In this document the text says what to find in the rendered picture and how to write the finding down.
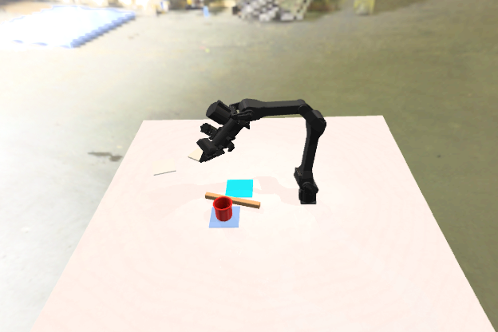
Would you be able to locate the red cup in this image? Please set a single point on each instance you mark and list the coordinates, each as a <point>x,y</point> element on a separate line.
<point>223,208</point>

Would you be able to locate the light brown wooden curved rail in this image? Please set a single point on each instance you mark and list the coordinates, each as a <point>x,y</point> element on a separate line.
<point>235,200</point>

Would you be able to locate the white flat square tile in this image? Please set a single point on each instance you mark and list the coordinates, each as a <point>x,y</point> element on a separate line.
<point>196,154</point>

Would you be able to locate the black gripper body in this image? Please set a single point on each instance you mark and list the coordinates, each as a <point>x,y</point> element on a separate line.
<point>221,141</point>

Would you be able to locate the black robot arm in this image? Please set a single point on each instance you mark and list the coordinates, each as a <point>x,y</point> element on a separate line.
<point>252,110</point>

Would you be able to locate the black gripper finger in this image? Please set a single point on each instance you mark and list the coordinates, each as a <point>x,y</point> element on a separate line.
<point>219,153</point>
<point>204,157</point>

